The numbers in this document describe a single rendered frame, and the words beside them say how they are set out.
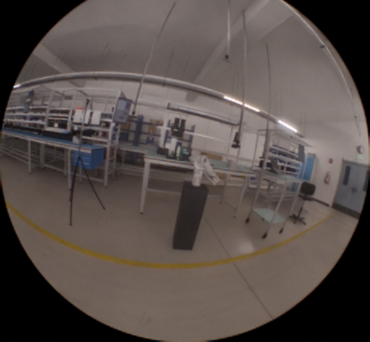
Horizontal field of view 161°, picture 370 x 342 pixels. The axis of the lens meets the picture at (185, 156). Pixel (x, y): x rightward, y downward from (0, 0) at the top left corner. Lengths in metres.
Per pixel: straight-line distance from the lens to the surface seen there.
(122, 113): 2.71
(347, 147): 7.13
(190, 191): 1.31
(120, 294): 1.36
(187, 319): 1.32
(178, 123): 3.93
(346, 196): 7.04
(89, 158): 2.50
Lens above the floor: 1.26
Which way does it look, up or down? 5 degrees down
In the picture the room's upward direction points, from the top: 11 degrees clockwise
